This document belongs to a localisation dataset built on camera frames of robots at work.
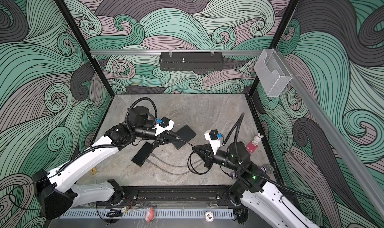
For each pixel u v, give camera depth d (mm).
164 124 524
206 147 591
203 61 952
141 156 857
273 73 778
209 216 634
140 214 696
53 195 368
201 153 608
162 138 570
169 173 816
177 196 748
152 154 877
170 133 604
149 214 645
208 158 535
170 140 617
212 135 541
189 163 839
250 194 603
